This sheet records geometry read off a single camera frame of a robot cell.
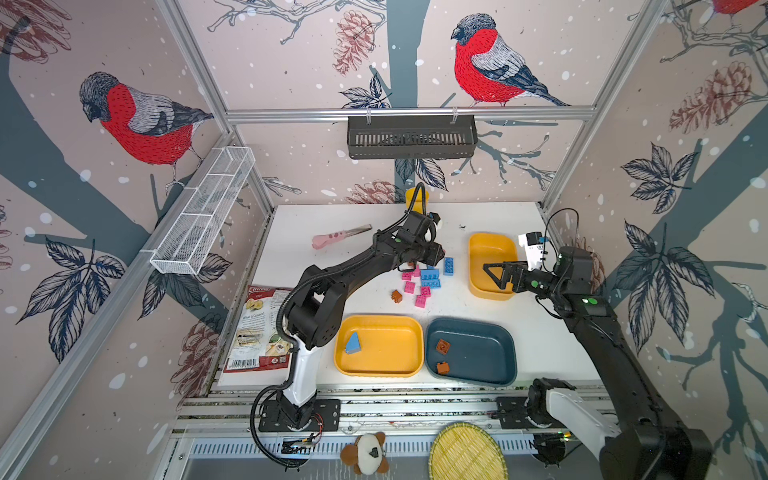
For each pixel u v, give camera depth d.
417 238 0.72
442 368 0.78
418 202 1.08
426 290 0.95
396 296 0.94
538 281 0.66
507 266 0.67
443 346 0.85
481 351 0.83
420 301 0.92
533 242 0.68
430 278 0.98
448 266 1.01
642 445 0.38
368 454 0.66
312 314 0.51
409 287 0.97
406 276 0.99
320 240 1.07
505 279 0.68
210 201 0.82
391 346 0.84
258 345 0.81
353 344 0.83
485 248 1.04
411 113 0.95
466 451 0.68
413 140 1.06
